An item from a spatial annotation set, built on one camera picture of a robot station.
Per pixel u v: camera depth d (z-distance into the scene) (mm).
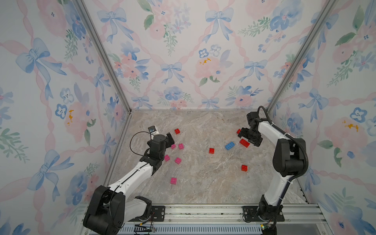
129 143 1001
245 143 977
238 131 1063
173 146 978
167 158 925
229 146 977
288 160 518
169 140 782
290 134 550
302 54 859
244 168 884
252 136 818
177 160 921
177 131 1057
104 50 858
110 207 403
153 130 730
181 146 977
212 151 957
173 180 831
